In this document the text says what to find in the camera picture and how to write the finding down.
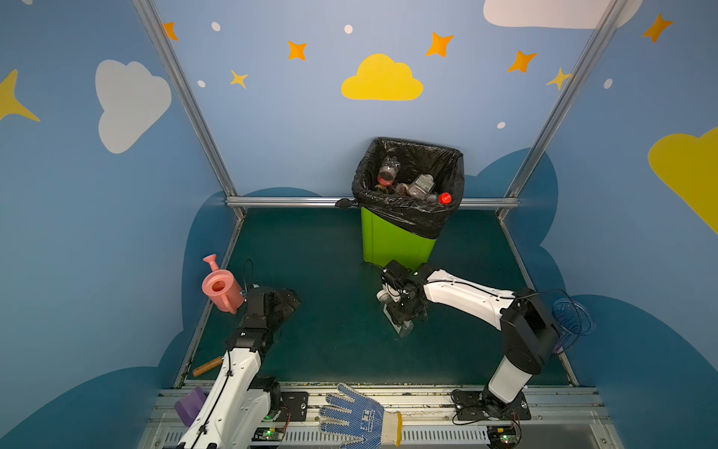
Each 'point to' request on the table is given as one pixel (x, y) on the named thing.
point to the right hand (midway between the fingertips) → (402, 313)
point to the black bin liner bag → (426, 217)
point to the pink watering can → (222, 287)
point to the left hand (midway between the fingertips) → (292, 300)
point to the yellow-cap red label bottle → (390, 167)
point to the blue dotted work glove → (367, 419)
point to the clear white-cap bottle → (386, 296)
